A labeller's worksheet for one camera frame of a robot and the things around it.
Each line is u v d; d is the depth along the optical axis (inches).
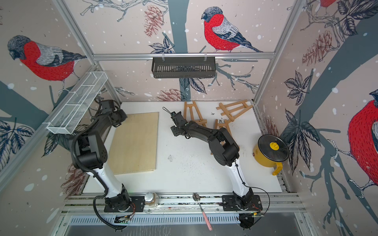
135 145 36.8
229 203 28.7
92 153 20.0
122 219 28.0
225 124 40.8
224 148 21.7
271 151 34.0
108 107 29.9
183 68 41.6
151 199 25.9
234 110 45.2
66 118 28.1
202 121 40.0
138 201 29.4
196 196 30.2
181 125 30.2
